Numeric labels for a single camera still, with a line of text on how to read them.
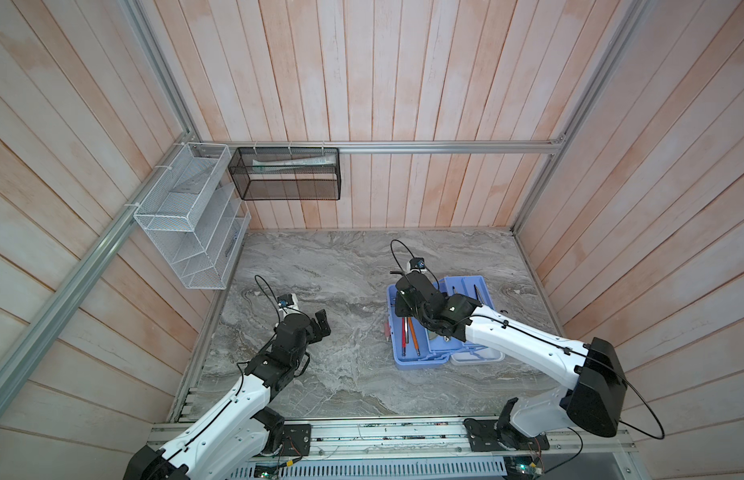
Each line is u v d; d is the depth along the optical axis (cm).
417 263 70
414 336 91
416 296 58
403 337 90
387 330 86
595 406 40
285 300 72
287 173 103
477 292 90
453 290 90
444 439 75
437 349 81
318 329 75
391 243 118
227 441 47
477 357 82
